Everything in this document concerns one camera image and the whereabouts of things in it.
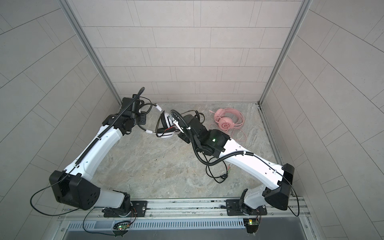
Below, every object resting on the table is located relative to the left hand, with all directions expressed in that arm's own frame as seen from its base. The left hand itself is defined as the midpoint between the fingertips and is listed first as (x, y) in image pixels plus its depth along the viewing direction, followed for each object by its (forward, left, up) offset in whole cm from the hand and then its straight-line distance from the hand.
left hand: (142, 111), depth 80 cm
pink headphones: (+8, -50, -16) cm, 53 cm away
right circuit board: (-48, -55, -24) cm, 77 cm away
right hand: (-11, -24, +5) cm, 27 cm away
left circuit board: (-49, +2, -19) cm, 53 cm away
